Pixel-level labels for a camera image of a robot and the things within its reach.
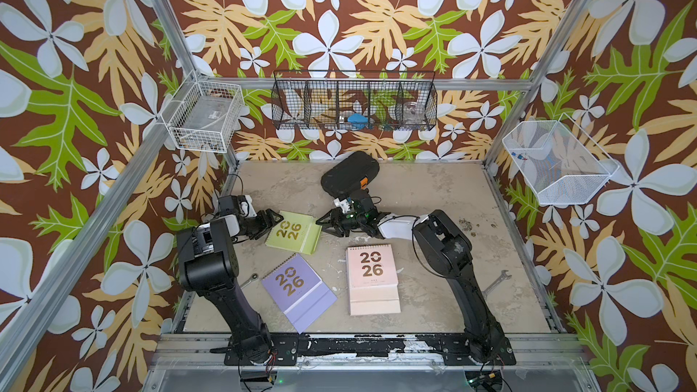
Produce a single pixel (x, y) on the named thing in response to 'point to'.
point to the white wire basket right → (560, 163)
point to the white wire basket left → (203, 115)
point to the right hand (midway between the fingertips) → (317, 225)
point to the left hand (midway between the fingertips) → (277, 219)
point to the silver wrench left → (254, 277)
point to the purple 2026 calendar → (299, 291)
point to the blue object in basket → (358, 120)
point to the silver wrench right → (501, 278)
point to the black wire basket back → (354, 100)
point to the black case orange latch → (351, 175)
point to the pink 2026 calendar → (372, 280)
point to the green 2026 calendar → (296, 231)
